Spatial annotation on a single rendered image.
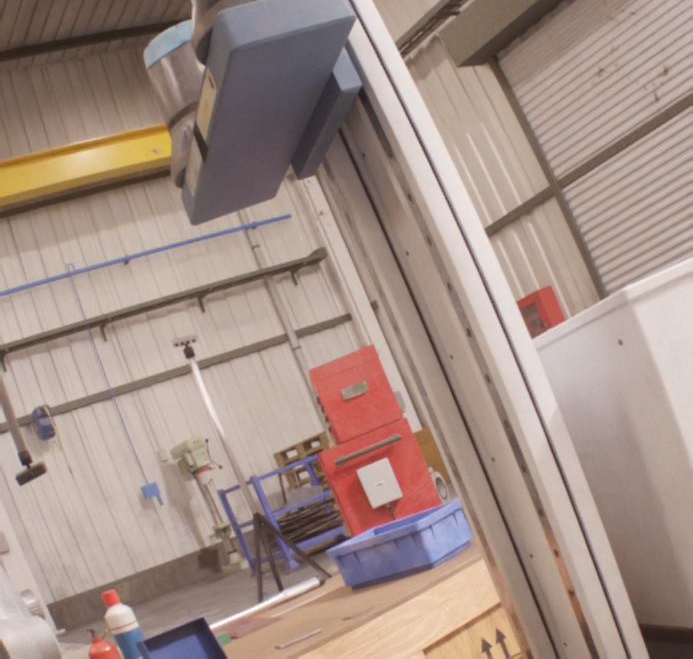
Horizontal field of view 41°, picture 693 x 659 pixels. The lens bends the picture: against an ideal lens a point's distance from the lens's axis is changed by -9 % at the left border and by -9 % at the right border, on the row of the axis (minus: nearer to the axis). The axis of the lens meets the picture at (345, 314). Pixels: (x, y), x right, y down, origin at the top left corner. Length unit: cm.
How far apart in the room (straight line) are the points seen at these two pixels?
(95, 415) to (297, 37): 1138
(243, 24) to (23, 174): 1153
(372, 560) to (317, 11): 152
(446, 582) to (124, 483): 1035
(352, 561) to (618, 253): 855
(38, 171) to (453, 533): 1076
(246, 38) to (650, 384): 64
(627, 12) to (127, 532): 845
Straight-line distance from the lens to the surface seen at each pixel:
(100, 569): 1211
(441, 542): 230
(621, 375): 128
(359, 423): 476
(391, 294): 148
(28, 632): 64
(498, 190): 1186
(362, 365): 478
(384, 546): 232
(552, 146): 1103
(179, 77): 165
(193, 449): 1164
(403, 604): 204
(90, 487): 1222
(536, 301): 1141
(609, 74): 1036
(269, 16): 113
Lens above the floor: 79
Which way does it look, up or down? 8 degrees up
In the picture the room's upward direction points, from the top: 23 degrees counter-clockwise
